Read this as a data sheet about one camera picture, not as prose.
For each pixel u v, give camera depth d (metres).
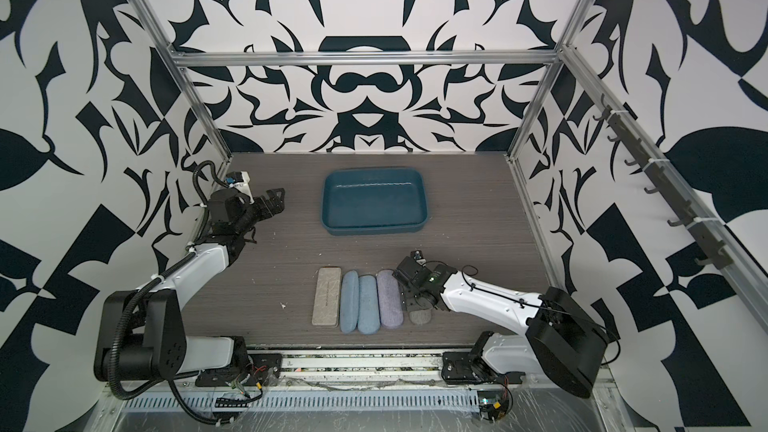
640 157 0.60
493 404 0.71
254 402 0.71
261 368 0.73
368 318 0.80
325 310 0.81
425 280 0.64
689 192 0.54
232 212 0.69
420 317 0.81
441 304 0.58
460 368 0.74
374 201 1.07
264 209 0.79
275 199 0.80
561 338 0.42
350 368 0.76
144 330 0.43
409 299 0.76
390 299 0.83
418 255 0.78
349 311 0.79
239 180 0.77
